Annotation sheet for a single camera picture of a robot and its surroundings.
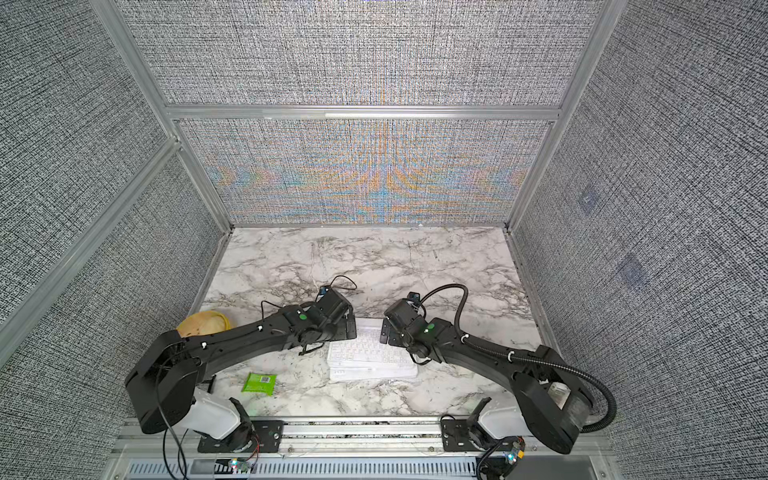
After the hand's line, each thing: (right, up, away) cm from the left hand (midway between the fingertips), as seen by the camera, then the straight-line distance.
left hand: (348, 327), depth 85 cm
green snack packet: (-25, -14, -4) cm, 29 cm away
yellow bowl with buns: (-43, +1, +3) cm, 43 cm away
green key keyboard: (+7, -11, -4) cm, 13 cm away
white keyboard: (+5, -6, 0) cm, 8 cm away
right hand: (+13, 0, 0) cm, 13 cm away
